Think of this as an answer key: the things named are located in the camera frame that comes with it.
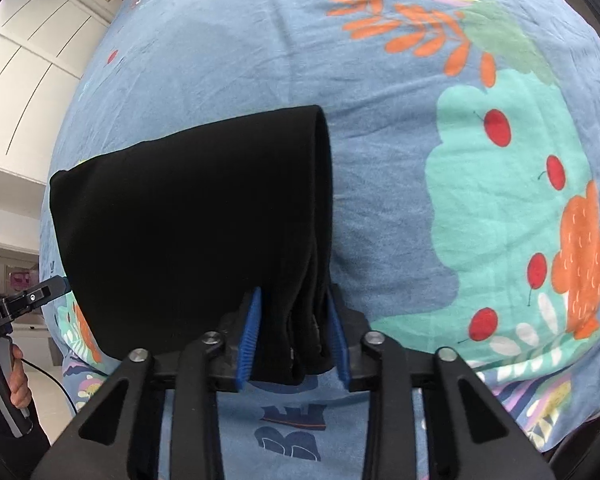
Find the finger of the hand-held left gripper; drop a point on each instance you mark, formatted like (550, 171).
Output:
(40, 292)

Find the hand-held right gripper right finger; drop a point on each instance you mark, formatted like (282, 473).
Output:
(337, 340)

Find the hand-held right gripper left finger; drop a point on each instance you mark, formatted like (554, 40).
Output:
(250, 330)

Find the black pants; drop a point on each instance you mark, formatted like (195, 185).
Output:
(180, 210)

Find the person's left forearm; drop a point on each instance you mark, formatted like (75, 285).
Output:
(10, 455)

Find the person's left hand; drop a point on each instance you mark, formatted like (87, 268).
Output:
(20, 380)

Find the blue printed bed sheet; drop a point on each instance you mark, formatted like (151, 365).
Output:
(380, 185)

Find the white wardrobe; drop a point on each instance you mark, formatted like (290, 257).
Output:
(25, 60)

